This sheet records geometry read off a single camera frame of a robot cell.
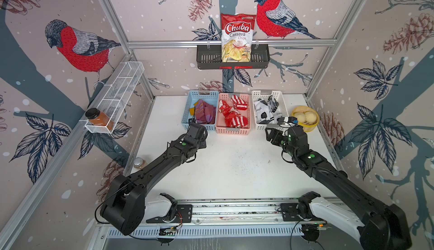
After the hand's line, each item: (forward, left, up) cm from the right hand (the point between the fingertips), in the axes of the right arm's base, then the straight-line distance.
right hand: (271, 129), depth 82 cm
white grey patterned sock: (+28, -9, -13) cm, 32 cm away
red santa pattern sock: (+15, +17, -14) cm, 26 cm away
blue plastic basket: (+35, +35, -14) cm, 51 cm away
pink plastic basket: (+13, +26, -17) cm, 34 cm away
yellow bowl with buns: (+18, -27, -12) cm, 34 cm away
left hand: (-1, +34, -5) cm, 35 cm away
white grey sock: (+19, -1, -12) cm, 22 cm away
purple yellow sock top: (+12, +33, -12) cm, 38 cm away
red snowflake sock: (+24, +23, -15) cm, 36 cm away
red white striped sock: (+28, +15, -12) cm, 34 cm away
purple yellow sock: (+19, +38, -10) cm, 43 cm away
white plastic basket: (+25, -14, -15) cm, 33 cm away
